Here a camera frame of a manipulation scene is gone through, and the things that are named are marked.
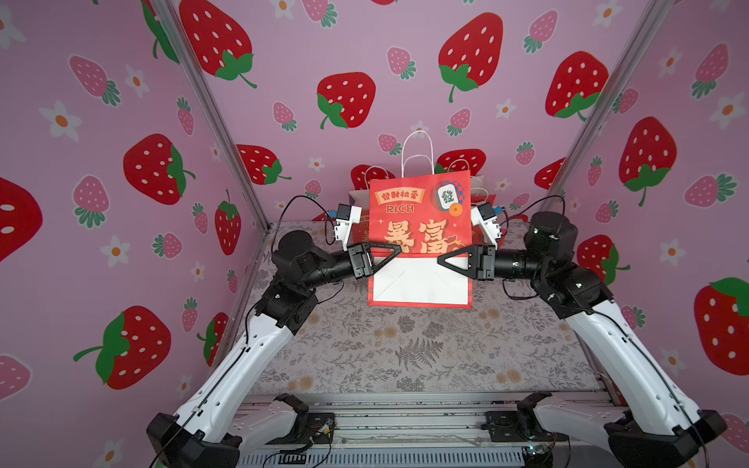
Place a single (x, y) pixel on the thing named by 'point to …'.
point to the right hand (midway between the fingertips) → (444, 259)
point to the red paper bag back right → (476, 200)
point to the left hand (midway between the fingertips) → (399, 253)
